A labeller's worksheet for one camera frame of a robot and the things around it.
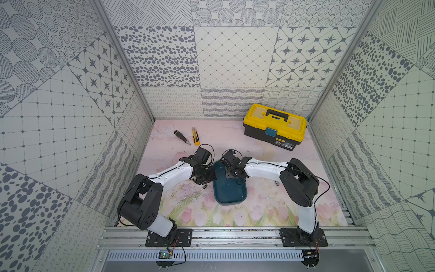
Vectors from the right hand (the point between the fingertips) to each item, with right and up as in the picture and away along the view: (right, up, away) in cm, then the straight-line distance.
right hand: (233, 172), depth 94 cm
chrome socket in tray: (-15, -6, -6) cm, 18 cm away
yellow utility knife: (-24, +20, +16) cm, 35 cm away
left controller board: (-31, -30, -23) cm, 49 cm away
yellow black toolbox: (+25, +26, +2) cm, 37 cm away
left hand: (-10, 0, -7) cm, 12 cm away
